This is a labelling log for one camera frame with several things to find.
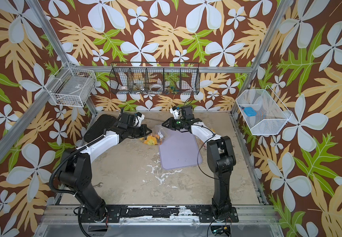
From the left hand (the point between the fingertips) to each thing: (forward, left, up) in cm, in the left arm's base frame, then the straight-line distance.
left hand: (153, 129), depth 89 cm
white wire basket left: (+17, +47, +17) cm, 53 cm away
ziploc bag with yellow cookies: (+1, -3, -6) cm, 7 cm away
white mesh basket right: (-1, -64, +14) cm, 66 cm away
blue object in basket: (+6, -57, +10) cm, 58 cm away
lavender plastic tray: (-5, -16, -16) cm, 24 cm away
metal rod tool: (+22, +3, -16) cm, 28 cm away
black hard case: (+15, +38, -12) cm, 43 cm away
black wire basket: (+31, 0, +15) cm, 35 cm away
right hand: (+4, -6, 0) cm, 7 cm away
